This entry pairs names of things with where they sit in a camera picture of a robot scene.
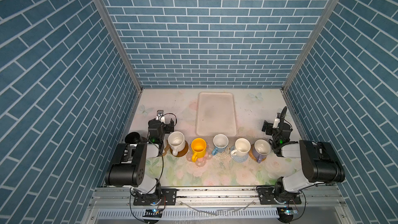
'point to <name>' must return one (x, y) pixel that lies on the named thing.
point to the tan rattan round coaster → (251, 154)
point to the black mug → (133, 138)
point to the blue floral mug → (220, 141)
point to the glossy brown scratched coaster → (182, 153)
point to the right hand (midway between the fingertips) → (273, 120)
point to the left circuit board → (154, 212)
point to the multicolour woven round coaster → (222, 155)
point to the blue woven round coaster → (239, 159)
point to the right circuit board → (286, 214)
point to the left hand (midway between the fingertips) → (163, 118)
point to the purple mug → (261, 148)
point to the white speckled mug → (176, 140)
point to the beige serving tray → (215, 114)
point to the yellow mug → (198, 149)
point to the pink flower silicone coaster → (201, 162)
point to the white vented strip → (191, 213)
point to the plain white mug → (242, 146)
